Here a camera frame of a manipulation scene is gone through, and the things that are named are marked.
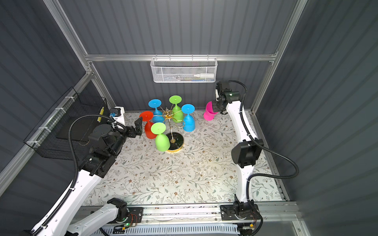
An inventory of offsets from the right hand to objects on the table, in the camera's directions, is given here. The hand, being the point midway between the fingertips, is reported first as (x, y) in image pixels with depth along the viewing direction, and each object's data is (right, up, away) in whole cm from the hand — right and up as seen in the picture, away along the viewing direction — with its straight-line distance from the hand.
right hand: (220, 106), depth 88 cm
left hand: (-45, -7, -21) cm, 50 cm away
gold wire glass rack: (-28, -21, +11) cm, 37 cm away
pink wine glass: (-6, -4, -2) cm, 8 cm away
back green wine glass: (-26, -4, +3) cm, 27 cm away
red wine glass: (-40, -6, -11) cm, 42 cm away
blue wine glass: (-37, -6, -3) cm, 37 cm away
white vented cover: (-28, -61, -17) cm, 70 cm away
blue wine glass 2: (-19, -10, -1) cm, 21 cm away
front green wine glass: (-33, -20, -11) cm, 40 cm away
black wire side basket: (-81, -17, -23) cm, 86 cm away
